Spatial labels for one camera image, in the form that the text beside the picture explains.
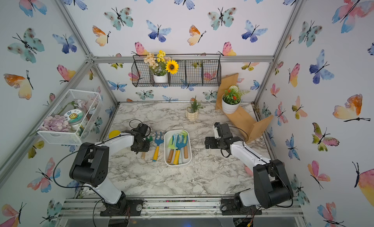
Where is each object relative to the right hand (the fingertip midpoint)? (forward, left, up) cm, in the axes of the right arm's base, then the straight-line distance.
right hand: (213, 140), depth 90 cm
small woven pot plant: (+25, +14, -1) cm, 29 cm away
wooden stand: (+3, -22, +11) cm, 24 cm away
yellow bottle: (0, +60, +4) cm, 60 cm away
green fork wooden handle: (-3, +26, -6) cm, 27 cm away
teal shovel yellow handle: (-2, +21, -6) cm, 22 cm away
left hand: (-3, +43, -7) cm, 43 cm away
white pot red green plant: (+22, -11, +15) cm, 28 cm away
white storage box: (+4, +29, -3) cm, 30 cm away
